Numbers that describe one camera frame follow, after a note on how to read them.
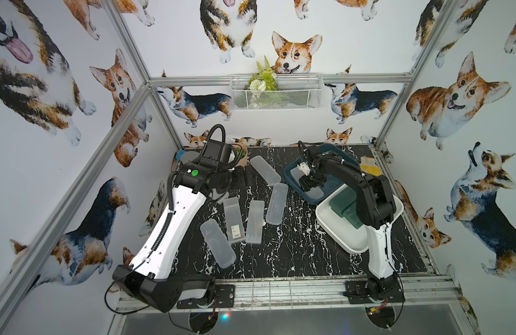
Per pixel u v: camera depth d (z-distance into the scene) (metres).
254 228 0.90
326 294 0.75
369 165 1.11
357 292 0.73
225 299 0.73
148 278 0.37
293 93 0.92
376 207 0.56
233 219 0.93
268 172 1.10
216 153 0.52
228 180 0.58
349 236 0.86
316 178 0.86
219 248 0.86
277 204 0.97
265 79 0.82
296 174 0.98
